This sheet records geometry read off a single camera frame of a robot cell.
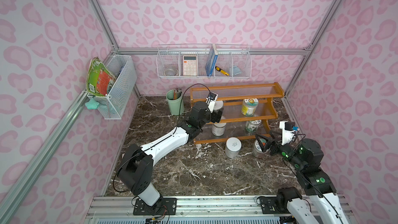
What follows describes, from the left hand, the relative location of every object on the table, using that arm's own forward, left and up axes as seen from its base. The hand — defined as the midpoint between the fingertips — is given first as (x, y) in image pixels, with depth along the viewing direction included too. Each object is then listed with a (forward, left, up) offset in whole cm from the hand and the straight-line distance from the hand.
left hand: (214, 101), depth 82 cm
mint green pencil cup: (+10, +23, -17) cm, 31 cm away
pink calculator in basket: (+24, +14, +5) cm, 28 cm away
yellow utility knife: (+26, -4, +1) cm, 26 cm away
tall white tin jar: (-19, -10, -16) cm, 26 cm away
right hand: (-20, -21, +1) cm, 28 cm away
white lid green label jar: (-4, -2, +1) cm, 5 cm away
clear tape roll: (+23, +26, +1) cm, 35 cm away
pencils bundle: (+17, +23, -11) cm, 30 cm away
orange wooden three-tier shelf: (0, -9, +4) cm, 10 cm away
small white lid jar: (-7, -2, -15) cm, 17 cm away
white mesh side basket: (-8, +47, +6) cm, 48 cm away
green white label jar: (-4, -23, -17) cm, 29 cm away
